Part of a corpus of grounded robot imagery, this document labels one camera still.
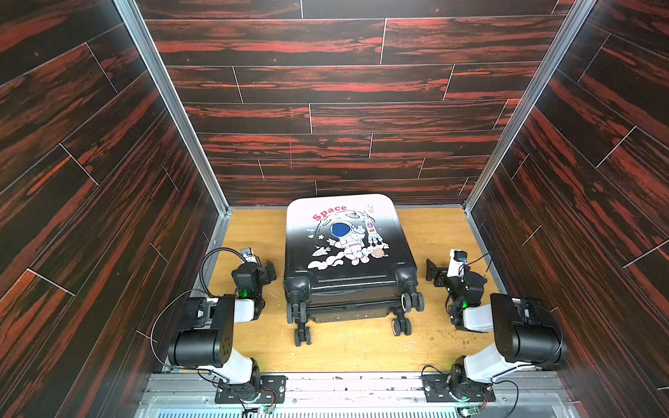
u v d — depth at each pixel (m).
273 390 0.73
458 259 0.78
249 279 0.72
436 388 0.73
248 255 0.82
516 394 0.68
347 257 0.75
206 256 1.10
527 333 0.45
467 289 0.69
